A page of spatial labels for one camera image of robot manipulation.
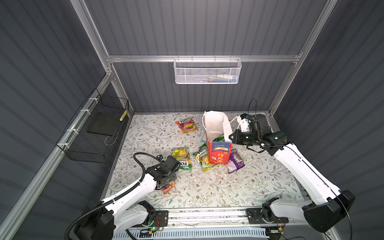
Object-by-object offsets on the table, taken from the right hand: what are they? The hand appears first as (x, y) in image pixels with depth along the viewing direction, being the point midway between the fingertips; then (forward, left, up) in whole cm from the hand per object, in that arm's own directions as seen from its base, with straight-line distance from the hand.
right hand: (231, 136), depth 74 cm
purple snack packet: (-4, -5, -22) cm, 23 cm away
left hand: (-12, +31, -21) cm, 40 cm away
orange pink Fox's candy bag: (-20, +33, -20) cm, 43 cm away
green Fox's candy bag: (+1, +26, -21) cm, 34 cm away
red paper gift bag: (+16, +5, -10) cm, 19 cm away
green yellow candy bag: (+2, +14, -23) cm, 27 cm away
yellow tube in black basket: (+12, +58, +2) cm, 59 cm away
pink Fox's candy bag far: (+26, +25, -23) cm, 43 cm away
